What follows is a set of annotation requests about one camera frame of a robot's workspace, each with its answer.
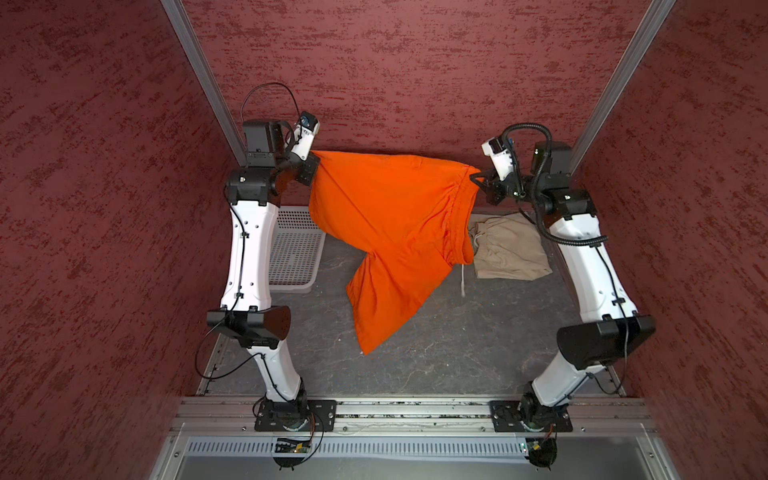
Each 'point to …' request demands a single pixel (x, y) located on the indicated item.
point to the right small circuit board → (542, 452)
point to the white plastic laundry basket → (296, 250)
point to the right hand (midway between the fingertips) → (473, 180)
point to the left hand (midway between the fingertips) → (306, 160)
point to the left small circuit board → (283, 445)
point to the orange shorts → (409, 213)
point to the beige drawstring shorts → (507, 246)
